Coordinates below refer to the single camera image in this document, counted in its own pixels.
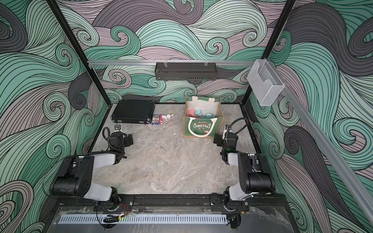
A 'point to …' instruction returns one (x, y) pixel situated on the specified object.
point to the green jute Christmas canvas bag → (202, 117)
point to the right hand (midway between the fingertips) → (222, 134)
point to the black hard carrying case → (134, 110)
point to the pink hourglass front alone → (191, 113)
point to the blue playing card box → (155, 119)
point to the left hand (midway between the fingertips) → (122, 134)
